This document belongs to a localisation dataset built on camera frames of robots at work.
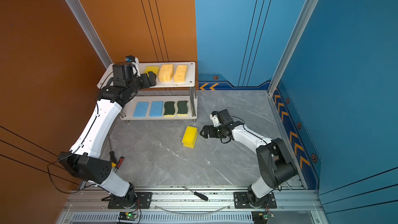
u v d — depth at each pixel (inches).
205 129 31.4
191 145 35.7
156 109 39.1
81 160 16.1
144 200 28.7
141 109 39.5
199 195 29.8
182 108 39.2
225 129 27.3
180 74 30.4
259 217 27.8
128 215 28.0
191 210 28.1
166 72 30.6
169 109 39.0
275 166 17.4
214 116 32.6
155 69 32.9
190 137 36.5
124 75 21.5
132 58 25.0
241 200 28.5
